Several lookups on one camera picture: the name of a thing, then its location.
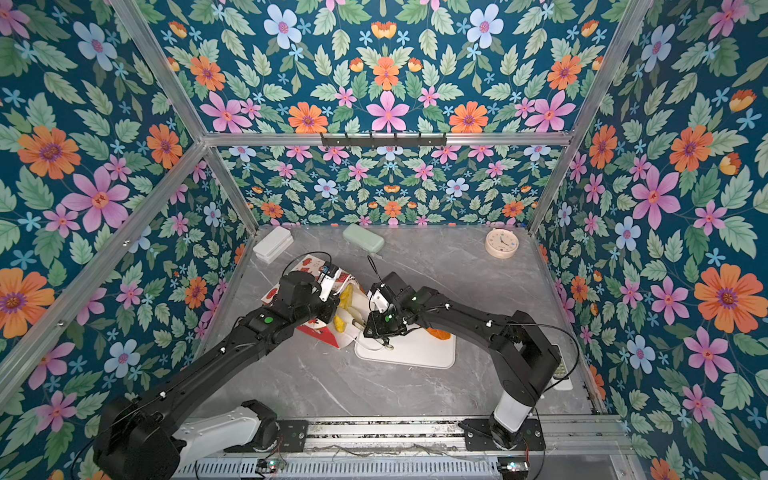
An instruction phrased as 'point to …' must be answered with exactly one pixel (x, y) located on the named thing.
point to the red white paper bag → (342, 327)
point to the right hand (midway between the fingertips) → (368, 330)
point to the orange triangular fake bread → (439, 333)
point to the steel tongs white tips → (363, 327)
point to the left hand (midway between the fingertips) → (342, 287)
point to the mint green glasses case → (364, 238)
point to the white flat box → (273, 244)
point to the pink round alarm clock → (501, 243)
